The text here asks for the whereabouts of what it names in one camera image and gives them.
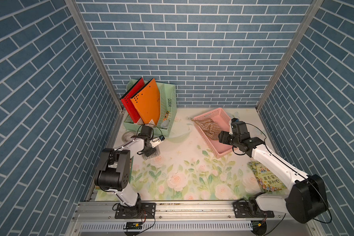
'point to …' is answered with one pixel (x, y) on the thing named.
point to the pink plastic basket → (219, 116)
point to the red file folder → (128, 102)
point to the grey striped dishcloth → (156, 153)
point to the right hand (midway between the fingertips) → (224, 136)
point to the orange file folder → (147, 103)
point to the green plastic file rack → (166, 123)
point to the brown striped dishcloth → (208, 127)
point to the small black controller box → (133, 225)
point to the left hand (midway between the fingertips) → (152, 147)
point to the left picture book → (131, 163)
